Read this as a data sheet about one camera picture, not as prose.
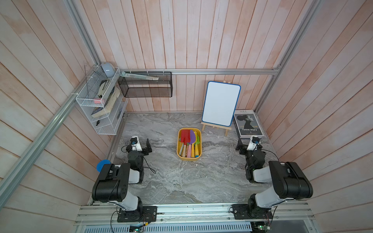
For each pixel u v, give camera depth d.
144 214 0.73
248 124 1.08
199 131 1.01
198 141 0.98
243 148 0.81
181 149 0.95
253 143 0.76
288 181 0.46
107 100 0.76
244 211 0.73
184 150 0.92
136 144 0.76
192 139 0.99
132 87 1.04
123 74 0.91
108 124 0.83
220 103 0.93
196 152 0.90
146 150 0.82
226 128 1.01
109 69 0.82
